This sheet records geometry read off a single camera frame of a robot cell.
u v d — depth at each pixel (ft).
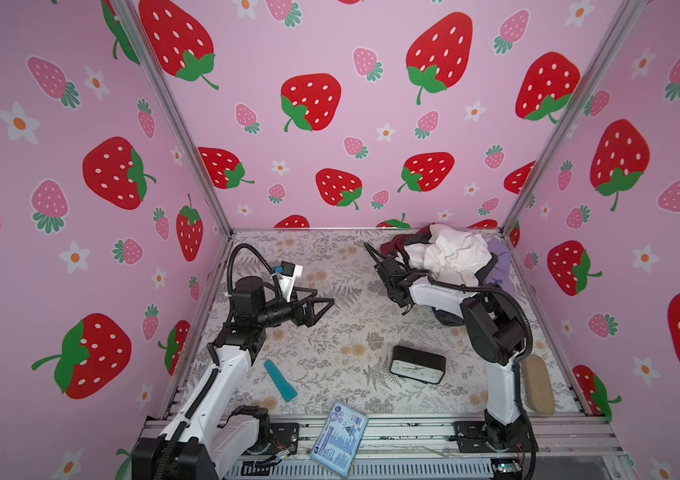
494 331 1.73
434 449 2.40
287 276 2.20
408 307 2.69
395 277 2.57
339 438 2.26
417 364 2.56
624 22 2.29
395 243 3.73
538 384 2.63
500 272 3.42
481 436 2.42
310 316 2.17
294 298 2.21
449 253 3.03
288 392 2.69
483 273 2.99
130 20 2.25
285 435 2.45
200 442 1.33
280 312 2.17
